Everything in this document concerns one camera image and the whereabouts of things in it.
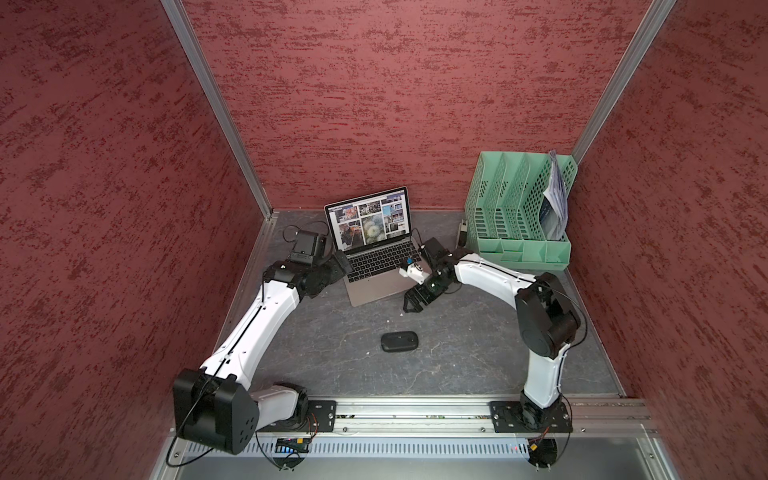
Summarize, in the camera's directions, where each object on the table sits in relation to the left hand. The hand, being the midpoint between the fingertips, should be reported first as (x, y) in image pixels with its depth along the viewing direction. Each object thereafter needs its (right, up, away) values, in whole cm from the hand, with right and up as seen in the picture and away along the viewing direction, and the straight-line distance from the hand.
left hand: (337, 277), depth 81 cm
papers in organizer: (+68, +21, +13) cm, 73 cm away
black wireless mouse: (+18, -19, +4) cm, 26 cm away
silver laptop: (+8, +13, +25) cm, 29 cm away
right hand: (+23, -9, +8) cm, 26 cm away
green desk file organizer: (+62, +23, +40) cm, 78 cm away
